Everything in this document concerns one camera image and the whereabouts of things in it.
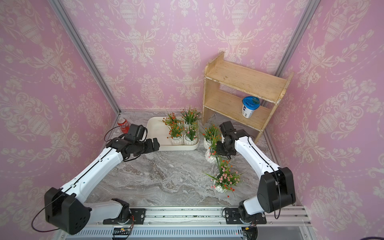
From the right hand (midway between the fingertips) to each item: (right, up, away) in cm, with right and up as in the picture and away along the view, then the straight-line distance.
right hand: (221, 151), depth 85 cm
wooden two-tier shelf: (+19, +38, +28) cm, 51 cm away
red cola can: (-63, +15, +15) cm, 66 cm away
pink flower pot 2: (-18, +7, +10) cm, 21 cm away
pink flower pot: (-18, +21, +12) cm, 30 cm away
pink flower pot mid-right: (-7, 0, -9) cm, 11 cm away
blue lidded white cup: (+15, +27, -3) cm, 31 cm away
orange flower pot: (-4, +10, +7) cm, 12 cm away
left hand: (-38, +3, -3) cm, 38 cm away
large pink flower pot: (0, -12, -13) cm, 17 cm away
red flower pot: (-32, +17, +18) cm, 40 cm away
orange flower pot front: (-26, +10, +5) cm, 29 cm away
